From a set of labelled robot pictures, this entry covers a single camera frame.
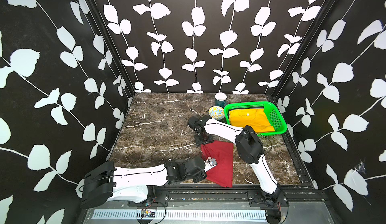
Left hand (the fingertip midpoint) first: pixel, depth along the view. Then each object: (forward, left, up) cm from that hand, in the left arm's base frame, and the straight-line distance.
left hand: (207, 165), depth 77 cm
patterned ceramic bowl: (+40, -11, -7) cm, 42 cm away
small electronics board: (-19, +31, -9) cm, 37 cm away
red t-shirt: (-3, -9, -7) cm, 12 cm away
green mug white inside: (+44, -14, +2) cm, 47 cm away
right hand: (+17, +2, -7) cm, 19 cm away
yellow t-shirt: (+33, -39, -6) cm, 52 cm away
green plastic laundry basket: (+35, -50, -4) cm, 61 cm away
